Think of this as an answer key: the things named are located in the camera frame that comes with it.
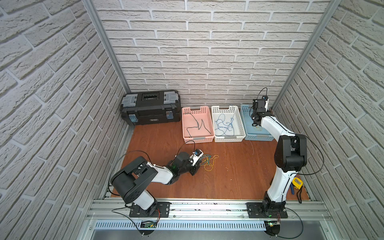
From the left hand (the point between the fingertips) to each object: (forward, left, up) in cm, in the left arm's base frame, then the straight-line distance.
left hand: (202, 160), depth 88 cm
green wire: (+30, -1, -1) cm, 30 cm away
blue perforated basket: (+18, -34, +4) cm, 38 cm away
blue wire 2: (+32, -16, -1) cm, 36 cm away
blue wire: (+24, -20, -1) cm, 31 cm away
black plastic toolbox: (+32, +34, +12) cm, 49 cm away
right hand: (+26, -44, +15) cm, 53 cm away
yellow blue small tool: (-13, -53, 0) cm, 55 cm away
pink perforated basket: (+29, +3, -1) cm, 29 cm away
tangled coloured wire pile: (0, -4, -2) cm, 4 cm away
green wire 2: (+27, +3, -2) cm, 27 cm away
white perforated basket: (+40, -24, +1) cm, 46 cm away
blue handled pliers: (-16, -50, -2) cm, 52 cm away
